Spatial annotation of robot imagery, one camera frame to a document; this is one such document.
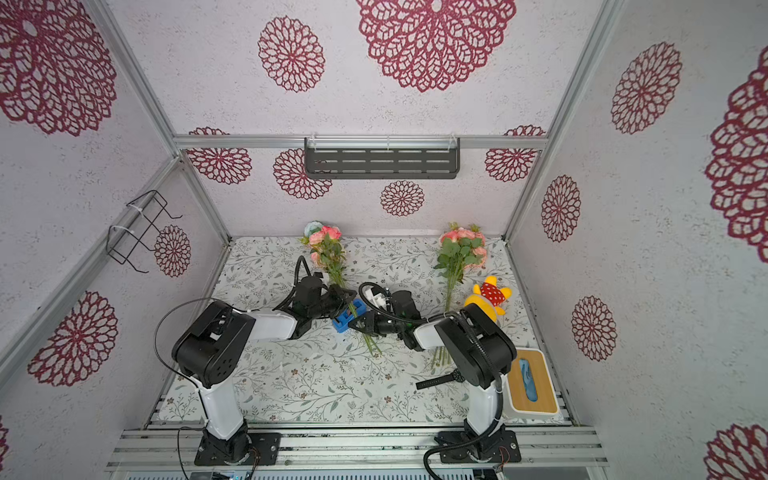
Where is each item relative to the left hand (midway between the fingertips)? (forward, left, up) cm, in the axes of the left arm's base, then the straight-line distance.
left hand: (360, 292), depth 95 cm
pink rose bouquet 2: (+12, +11, +5) cm, 17 cm away
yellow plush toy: (0, -42, -3) cm, 42 cm away
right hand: (-11, +3, 0) cm, 11 cm away
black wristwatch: (-24, -28, -7) cm, 37 cm away
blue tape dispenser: (-5, +1, -1) cm, 5 cm away
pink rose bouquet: (+20, -36, -2) cm, 41 cm away
